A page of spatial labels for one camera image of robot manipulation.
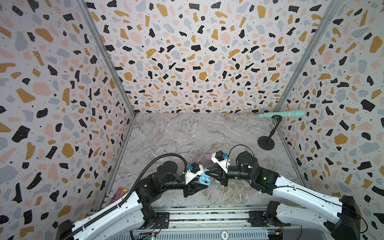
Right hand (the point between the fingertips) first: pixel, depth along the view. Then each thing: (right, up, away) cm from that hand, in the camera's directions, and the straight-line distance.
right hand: (206, 171), depth 65 cm
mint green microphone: (+47, +26, +11) cm, 55 cm away
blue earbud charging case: (-1, -4, 0) cm, 4 cm away
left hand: (0, -4, -1) cm, 4 cm away
